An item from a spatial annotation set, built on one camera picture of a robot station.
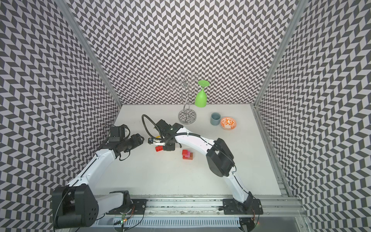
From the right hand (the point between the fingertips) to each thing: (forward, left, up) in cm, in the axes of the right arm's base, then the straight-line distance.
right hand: (168, 144), depth 87 cm
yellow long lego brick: (-2, +4, +12) cm, 13 cm away
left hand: (+1, +17, +3) cm, 17 cm away
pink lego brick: (-5, -12, -3) cm, 14 cm away
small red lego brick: (-5, -10, -1) cm, 11 cm away
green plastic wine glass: (+25, -20, +15) cm, 35 cm away
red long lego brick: (+1, +7, -6) cm, 10 cm away
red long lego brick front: (-6, -10, -5) cm, 13 cm away
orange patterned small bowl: (+20, -41, -6) cm, 46 cm away
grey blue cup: (+23, -31, -4) cm, 39 cm away
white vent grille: (-38, +1, -8) cm, 39 cm away
